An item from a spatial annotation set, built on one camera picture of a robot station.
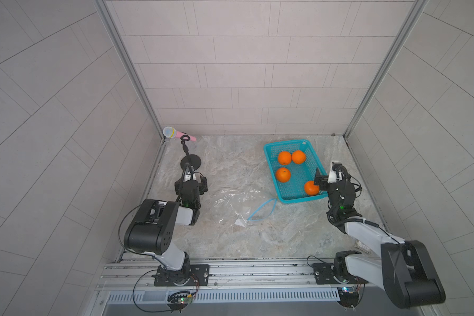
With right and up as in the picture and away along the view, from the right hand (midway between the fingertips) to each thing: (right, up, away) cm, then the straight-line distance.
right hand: (327, 166), depth 85 cm
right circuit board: (+1, -45, -17) cm, 48 cm away
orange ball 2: (-18, -5, +9) cm, 20 cm away
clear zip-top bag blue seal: (-37, -16, -4) cm, 41 cm away
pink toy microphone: (-67, +14, -3) cm, 69 cm away
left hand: (-61, -5, +9) cm, 62 cm away
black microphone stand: (-65, +2, +18) cm, 67 cm away
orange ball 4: (-9, +3, +16) cm, 18 cm away
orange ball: (-6, -11, +4) cm, 13 cm away
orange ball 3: (-16, +3, +16) cm, 23 cm away
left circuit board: (-58, -43, -20) cm, 75 cm away
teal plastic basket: (-12, 0, +17) cm, 21 cm away
